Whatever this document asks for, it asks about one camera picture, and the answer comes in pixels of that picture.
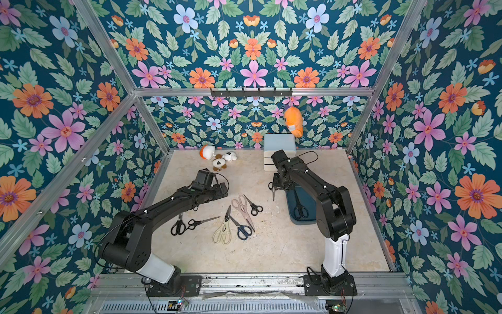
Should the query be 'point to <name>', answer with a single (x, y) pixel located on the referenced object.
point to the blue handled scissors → (243, 231)
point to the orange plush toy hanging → (293, 119)
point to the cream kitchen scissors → (224, 233)
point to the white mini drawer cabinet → (274, 142)
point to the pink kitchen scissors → (240, 203)
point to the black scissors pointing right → (193, 223)
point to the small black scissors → (255, 209)
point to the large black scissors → (299, 211)
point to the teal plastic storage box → (306, 201)
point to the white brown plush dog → (219, 162)
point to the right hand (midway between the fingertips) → (280, 185)
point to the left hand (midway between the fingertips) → (222, 189)
